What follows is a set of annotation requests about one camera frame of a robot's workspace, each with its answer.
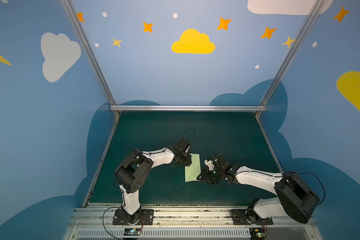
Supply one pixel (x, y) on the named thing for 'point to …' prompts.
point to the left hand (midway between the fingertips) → (191, 162)
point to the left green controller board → (131, 231)
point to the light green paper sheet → (192, 171)
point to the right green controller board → (257, 233)
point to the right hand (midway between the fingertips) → (198, 178)
